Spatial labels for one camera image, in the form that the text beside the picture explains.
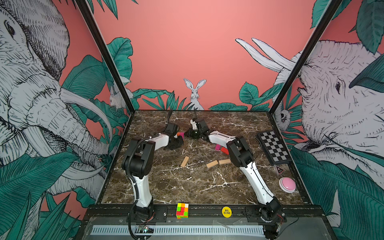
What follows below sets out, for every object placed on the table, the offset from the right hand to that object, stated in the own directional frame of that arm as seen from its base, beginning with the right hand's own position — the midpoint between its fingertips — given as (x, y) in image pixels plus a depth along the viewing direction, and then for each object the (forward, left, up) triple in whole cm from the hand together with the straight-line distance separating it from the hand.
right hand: (183, 132), depth 104 cm
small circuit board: (-57, +14, -3) cm, 58 cm away
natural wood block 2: (-23, -20, -3) cm, 30 cm away
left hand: (-7, -1, -1) cm, 8 cm away
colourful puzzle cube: (-50, -4, +2) cm, 50 cm away
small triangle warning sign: (-26, -61, -4) cm, 66 cm away
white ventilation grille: (-57, -3, -3) cm, 57 cm away
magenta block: (-2, 0, -1) cm, 2 cm away
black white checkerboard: (-12, -61, -1) cm, 62 cm away
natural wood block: (-22, -3, -2) cm, 22 cm away
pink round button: (-35, -61, -2) cm, 71 cm away
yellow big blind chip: (-49, -26, -3) cm, 55 cm away
